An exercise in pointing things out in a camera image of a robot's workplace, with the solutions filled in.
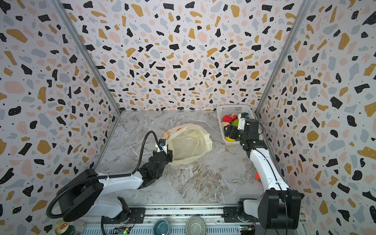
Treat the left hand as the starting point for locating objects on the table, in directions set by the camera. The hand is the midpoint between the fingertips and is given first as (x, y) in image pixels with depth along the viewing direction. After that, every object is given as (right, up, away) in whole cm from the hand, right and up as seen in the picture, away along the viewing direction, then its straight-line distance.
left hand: (168, 143), depth 83 cm
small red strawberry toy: (+45, +16, +30) cm, 56 cm away
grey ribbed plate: (+16, -39, -12) cm, 44 cm away
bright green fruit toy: (+44, +12, +24) cm, 52 cm away
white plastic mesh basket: (+36, +22, +30) cm, 52 cm away
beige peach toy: (+36, +11, +23) cm, 44 cm away
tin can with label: (-40, -33, -22) cm, 56 cm away
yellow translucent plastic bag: (+10, -3, +20) cm, 23 cm away
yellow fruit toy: (+38, +1, +13) cm, 40 cm away
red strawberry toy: (+39, +15, +26) cm, 49 cm away
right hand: (+34, +10, -1) cm, 36 cm away
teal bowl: (-1, -39, -13) cm, 41 cm away
